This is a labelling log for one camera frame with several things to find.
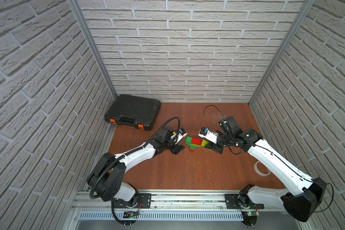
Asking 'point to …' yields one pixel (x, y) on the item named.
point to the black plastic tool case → (140, 112)
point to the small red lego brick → (192, 150)
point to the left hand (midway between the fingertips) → (182, 141)
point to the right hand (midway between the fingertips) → (210, 141)
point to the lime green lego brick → (204, 143)
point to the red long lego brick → (196, 141)
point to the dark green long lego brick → (189, 141)
